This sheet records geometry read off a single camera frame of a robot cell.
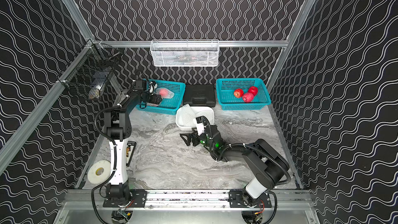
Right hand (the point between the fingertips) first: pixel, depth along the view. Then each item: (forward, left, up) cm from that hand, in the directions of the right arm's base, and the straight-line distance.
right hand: (187, 131), depth 85 cm
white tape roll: (-19, +46, -12) cm, 51 cm away
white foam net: (+13, 0, -2) cm, 13 cm away
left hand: (+32, +26, -4) cm, 41 cm away
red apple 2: (+31, -40, -6) cm, 51 cm away
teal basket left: (+26, +15, -9) cm, 32 cm away
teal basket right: (+37, -25, -2) cm, 44 cm away
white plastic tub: (+18, -11, -5) cm, 22 cm away
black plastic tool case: (+31, -7, -3) cm, 32 cm away
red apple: (+36, -34, -6) cm, 50 cm away
